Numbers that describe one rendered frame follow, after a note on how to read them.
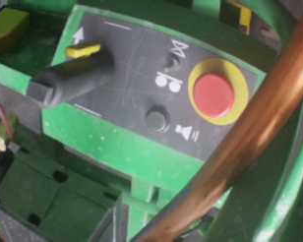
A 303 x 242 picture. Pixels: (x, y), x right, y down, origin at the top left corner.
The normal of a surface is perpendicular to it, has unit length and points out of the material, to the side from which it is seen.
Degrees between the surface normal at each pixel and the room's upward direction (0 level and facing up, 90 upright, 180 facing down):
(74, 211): 0
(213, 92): 58
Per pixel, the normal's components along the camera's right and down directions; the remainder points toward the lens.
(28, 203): 0.07, -0.66
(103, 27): -0.33, 0.20
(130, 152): -0.44, 0.66
